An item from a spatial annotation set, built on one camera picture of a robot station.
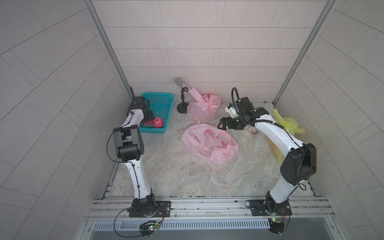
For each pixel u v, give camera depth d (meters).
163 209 0.71
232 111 0.77
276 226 0.69
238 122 0.71
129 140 0.55
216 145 0.94
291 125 0.81
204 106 1.00
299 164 0.45
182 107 1.11
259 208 0.71
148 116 0.90
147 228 0.66
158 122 0.96
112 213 0.70
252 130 0.61
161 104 1.04
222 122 0.74
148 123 0.95
